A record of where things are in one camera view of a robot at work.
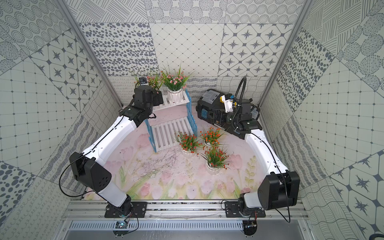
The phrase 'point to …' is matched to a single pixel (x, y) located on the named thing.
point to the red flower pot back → (211, 137)
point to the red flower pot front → (216, 159)
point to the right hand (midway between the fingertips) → (214, 114)
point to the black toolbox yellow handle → (210, 108)
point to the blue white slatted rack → (163, 134)
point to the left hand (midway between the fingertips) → (156, 92)
